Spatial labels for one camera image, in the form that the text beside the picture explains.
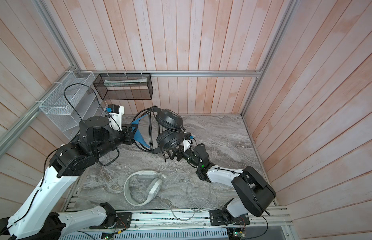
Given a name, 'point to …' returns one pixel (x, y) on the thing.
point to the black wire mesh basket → (124, 86)
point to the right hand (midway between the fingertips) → (171, 144)
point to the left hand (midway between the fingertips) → (138, 130)
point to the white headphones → (144, 174)
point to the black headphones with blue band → (155, 129)
